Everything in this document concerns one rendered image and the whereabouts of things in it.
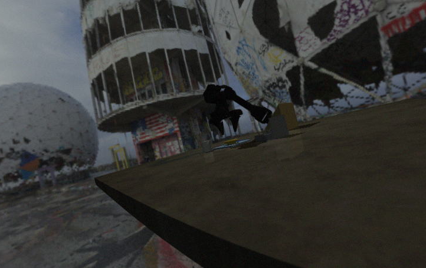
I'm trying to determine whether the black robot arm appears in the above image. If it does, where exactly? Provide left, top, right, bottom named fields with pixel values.
left=203, top=84, right=272, bottom=123

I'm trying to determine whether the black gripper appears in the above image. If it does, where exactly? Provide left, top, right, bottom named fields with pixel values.
left=209, top=102, right=243, bottom=135

